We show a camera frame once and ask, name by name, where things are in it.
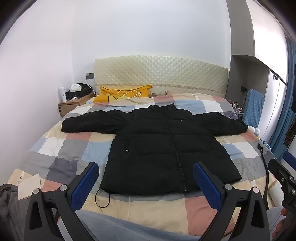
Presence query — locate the black puffer jacket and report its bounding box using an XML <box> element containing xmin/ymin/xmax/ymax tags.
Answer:
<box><xmin>61</xmin><ymin>104</ymin><xmax>248</xmax><ymax>196</ymax></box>

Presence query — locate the black clothing on nightstand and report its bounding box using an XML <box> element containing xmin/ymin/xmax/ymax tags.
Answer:
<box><xmin>66</xmin><ymin>83</ymin><xmax>93</xmax><ymax>100</ymax></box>

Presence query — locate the person right hand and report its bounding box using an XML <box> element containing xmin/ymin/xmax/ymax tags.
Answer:
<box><xmin>271</xmin><ymin>208</ymin><xmax>288</xmax><ymax>238</ymax></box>

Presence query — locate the black belt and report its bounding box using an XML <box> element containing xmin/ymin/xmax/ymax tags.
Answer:
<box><xmin>257</xmin><ymin>144</ymin><xmax>269</xmax><ymax>210</ymax></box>

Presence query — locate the blue curtain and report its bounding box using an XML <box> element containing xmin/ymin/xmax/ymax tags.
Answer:
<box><xmin>269</xmin><ymin>38</ymin><xmax>295</xmax><ymax>160</ymax></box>

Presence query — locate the grey trousers leg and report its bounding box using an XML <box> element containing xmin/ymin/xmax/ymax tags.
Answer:
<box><xmin>55</xmin><ymin>207</ymin><xmax>285</xmax><ymax>241</ymax></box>

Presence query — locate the colourful checkered bed quilt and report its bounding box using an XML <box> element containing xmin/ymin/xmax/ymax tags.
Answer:
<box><xmin>9</xmin><ymin>93</ymin><xmax>273</xmax><ymax>235</ymax></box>

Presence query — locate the grey fleece blanket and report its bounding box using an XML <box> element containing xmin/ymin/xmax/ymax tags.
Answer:
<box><xmin>1</xmin><ymin>184</ymin><xmax>30</xmax><ymax>240</ymax></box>

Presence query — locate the white plush toy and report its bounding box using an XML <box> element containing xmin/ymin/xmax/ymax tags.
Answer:
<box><xmin>247</xmin><ymin>126</ymin><xmax>260</xmax><ymax>138</ymax></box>

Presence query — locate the blue covered chair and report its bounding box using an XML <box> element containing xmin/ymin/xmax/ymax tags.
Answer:
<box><xmin>242</xmin><ymin>89</ymin><xmax>264</xmax><ymax>128</ymax></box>

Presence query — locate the wooden bedside table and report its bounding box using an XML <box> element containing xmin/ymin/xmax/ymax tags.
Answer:
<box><xmin>58</xmin><ymin>93</ymin><xmax>95</xmax><ymax>118</ymax></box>

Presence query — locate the white tissue box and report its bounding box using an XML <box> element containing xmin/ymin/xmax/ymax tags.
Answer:
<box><xmin>70</xmin><ymin>84</ymin><xmax>82</xmax><ymax>92</ymax></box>

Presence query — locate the yellow pillow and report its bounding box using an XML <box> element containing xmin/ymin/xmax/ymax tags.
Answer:
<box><xmin>93</xmin><ymin>85</ymin><xmax>152</xmax><ymax>103</ymax></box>

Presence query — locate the grey wardrobe cabinet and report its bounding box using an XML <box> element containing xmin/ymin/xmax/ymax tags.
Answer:
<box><xmin>225</xmin><ymin>0</ymin><xmax>287</xmax><ymax>110</ymax></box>

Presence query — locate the cream quilted headboard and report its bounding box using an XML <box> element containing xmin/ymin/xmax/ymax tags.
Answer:
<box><xmin>94</xmin><ymin>55</ymin><xmax>228</xmax><ymax>97</ymax></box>

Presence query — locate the wall power socket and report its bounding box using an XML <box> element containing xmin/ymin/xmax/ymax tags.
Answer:
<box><xmin>85</xmin><ymin>72</ymin><xmax>95</xmax><ymax>80</ymax></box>

